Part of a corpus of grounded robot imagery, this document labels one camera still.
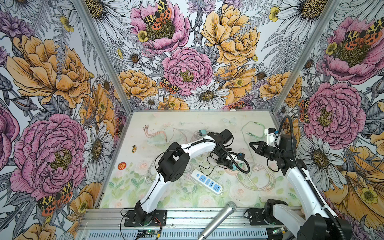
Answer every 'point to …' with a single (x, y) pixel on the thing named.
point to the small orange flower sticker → (134, 148)
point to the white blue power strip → (207, 181)
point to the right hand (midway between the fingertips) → (249, 147)
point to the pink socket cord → (242, 176)
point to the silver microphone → (230, 208)
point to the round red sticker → (121, 165)
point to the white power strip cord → (190, 172)
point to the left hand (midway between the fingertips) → (228, 165)
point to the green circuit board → (147, 231)
